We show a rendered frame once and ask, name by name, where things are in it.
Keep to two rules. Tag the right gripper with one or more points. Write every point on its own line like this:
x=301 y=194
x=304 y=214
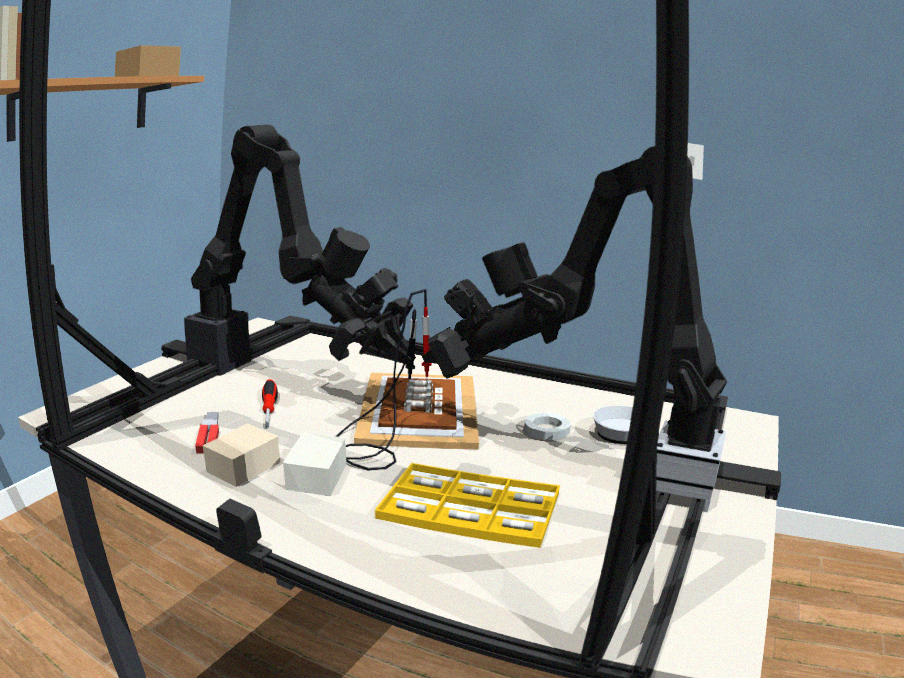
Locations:
x=484 y=337

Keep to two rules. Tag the red and black screwdriver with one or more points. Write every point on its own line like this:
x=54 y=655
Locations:
x=269 y=396

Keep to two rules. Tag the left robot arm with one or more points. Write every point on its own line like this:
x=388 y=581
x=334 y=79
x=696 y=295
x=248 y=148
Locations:
x=224 y=253

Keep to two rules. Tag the yellow tray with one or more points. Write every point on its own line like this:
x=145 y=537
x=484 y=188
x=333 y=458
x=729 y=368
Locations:
x=503 y=492

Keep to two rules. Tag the black tester probe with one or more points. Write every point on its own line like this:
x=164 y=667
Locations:
x=411 y=366

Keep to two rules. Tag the white rectangular block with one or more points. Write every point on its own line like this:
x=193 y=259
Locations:
x=315 y=464

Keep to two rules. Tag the red-handled pliers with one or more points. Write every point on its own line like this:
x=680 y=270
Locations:
x=210 y=424

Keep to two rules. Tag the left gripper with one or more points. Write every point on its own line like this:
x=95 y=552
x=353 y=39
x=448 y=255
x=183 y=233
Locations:
x=377 y=338

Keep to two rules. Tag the beige block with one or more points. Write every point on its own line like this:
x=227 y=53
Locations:
x=241 y=454

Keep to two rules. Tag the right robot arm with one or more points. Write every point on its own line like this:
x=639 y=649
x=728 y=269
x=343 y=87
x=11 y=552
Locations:
x=568 y=292

